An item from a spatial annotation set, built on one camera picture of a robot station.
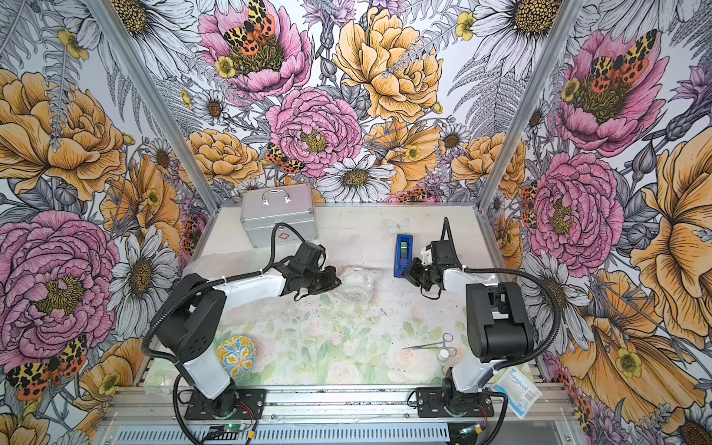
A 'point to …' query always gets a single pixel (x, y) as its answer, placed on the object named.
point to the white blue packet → (516, 383)
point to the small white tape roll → (442, 354)
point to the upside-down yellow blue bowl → (236, 355)
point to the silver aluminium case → (261, 209)
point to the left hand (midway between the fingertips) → (339, 289)
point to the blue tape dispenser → (403, 253)
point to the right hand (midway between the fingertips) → (401, 278)
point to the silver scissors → (438, 345)
